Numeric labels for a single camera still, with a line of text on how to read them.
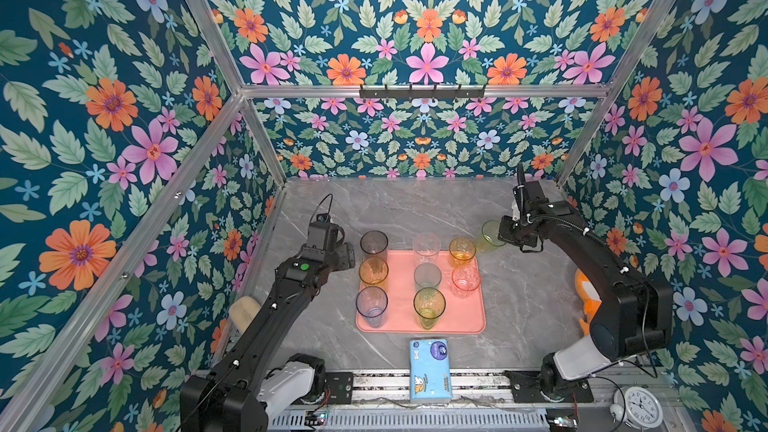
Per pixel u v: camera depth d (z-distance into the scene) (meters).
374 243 0.87
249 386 0.45
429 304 0.72
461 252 0.94
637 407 0.69
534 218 0.61
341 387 0.74
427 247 0.92
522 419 0.70
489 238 0.92
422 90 0.93
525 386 0.73
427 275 0.83
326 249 0.61
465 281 0.91
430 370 0.72
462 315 0.86
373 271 0.87
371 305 0.77
